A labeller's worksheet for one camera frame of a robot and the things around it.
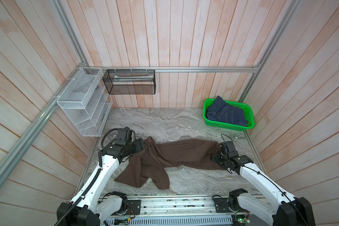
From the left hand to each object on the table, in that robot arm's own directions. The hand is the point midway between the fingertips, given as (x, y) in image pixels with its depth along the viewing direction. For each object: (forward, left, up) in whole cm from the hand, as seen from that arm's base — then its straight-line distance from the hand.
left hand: (139, 148), depth 80 cm
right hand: (0, -45, -9) cm, 46 cm away
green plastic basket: (+35, -79, -7) cm, 86 cm away
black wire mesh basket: (+51, +12, +10) cm, 53 cm away
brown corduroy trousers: (-6, -4, -14) cm, 16 cm away
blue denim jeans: (+38, -57, -8) cm, 69 cm away
